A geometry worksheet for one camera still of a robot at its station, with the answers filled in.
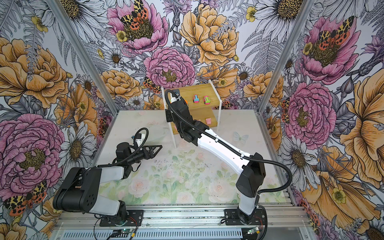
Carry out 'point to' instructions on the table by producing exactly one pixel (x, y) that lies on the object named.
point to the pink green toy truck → (206, 100)
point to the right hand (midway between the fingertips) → (172, 108)
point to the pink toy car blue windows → (196, 99)
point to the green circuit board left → (123, 231)
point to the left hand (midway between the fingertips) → (159, 150)
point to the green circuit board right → (255, 230)
